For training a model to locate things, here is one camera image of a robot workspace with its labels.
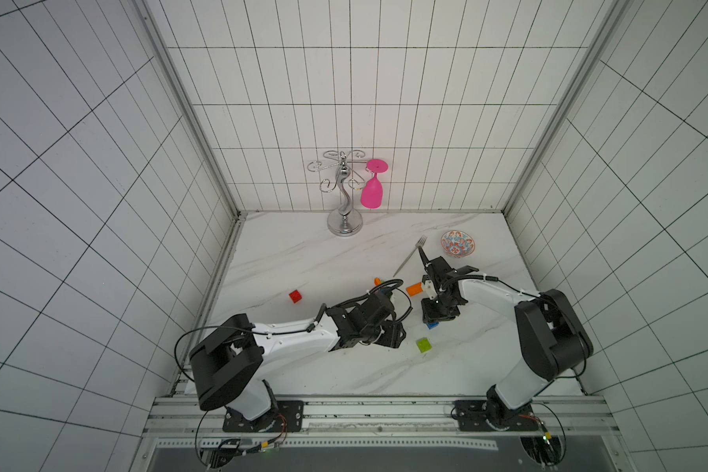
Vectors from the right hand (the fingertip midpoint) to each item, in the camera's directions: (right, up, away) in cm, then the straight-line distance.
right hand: (428, 312), depth 92 cm
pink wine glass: (-18, +41, +10) cm, 45 cm away
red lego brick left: (-44, +4, +4) cm, 44 cm away
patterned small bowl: (+15, +22, +16) cm, 31 cm away
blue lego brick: (0, -3, -4) cm, 5 cm away
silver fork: (+1, +22, +19) cm, 29 cm away
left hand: (-14, -4, -11) cm, 18 cm away
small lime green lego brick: (-3, -8, -7) cm, 11 cm away
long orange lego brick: (-4, +7, +4) cm, 9 cm away
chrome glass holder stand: (-28, +30, +25) cm, 48 cm away
